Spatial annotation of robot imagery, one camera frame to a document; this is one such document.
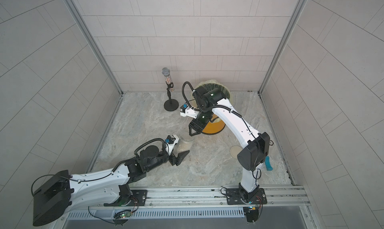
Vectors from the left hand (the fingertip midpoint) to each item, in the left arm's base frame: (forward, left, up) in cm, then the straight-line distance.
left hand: (186, 146), depth 75 cm
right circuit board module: (-27, -30, -10) cm, 41 cm away
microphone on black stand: (+37, +14, -12) cm, 42 cm away
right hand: (+6, -4, +7) cm, 10 cm away
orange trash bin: (+20, -18, -11) cm, 29 cm away
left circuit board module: (-28, +27, -11) cm, 41 cm away
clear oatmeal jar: (0, 0, +8) cm, 8 cm away
